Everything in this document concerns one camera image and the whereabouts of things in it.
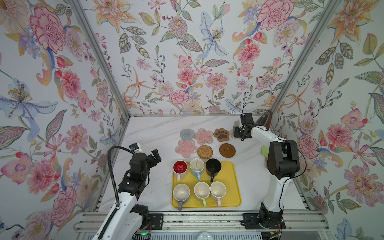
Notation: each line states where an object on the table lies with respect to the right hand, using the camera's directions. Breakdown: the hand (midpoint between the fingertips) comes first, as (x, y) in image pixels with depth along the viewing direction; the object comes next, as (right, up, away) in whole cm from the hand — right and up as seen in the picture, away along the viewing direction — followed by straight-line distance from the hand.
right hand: (238, 132), depth 102 cm
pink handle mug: (-17, -32, -19) cm, 41 cm away
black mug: (-19, -20, -14) cm, 31 cm away
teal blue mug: (-5, +2, -12) cm, 13 cm away
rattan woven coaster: (-23, -13, -2) cm, 27 cm away
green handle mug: (-26, -31, -21) cm, 46 cm away
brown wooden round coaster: (-8, -12, -2) cm, 15 cm away
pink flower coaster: (-24, -3, +6) cm, 24 cm away
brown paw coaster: (-10, -2, +8) cm, 13 cm away
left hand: (-53, -11, -22) cm, 58 cm away
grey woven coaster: (-35, -1, +8) cm, 36 cm away
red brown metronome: (+16, +9, -4) cm, 19 cm away
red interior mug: (-39, -22, -12) cm, 47 cm away
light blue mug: (-29, -21, -12) cm, 37 cm away
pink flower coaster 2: (-36, -11, +1) cm, 37 cm away
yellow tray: (-10, -26, -12) cm, 30 cm away
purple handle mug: (-38, -33, -20) cm, 54 cm away
